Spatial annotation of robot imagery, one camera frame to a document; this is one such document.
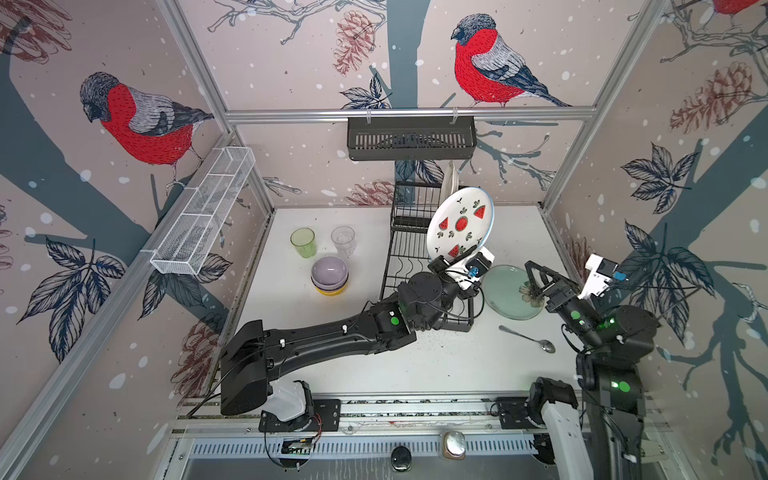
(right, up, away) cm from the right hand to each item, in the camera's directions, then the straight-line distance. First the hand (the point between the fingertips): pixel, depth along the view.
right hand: (528, 271), depth 62 cm
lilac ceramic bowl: (-50, -5, +31) cm, 59 cm away
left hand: (-12, +5, -3) cm, 13 cm away
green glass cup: (-60, +6, +39) cm, 72 cm away
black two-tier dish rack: (-24, +1, +41) cm, 48 cm away
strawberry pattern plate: (-13, +11, +7) cm, 18 cm away
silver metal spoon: (+16, -25, +23) cm, 37 cm away
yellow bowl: (-48, -11, +29) cm, 57 cm away
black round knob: (-27, -39, -2) cm, 47 cm away
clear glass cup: (-47, +6, +45) cm, 66 cm away
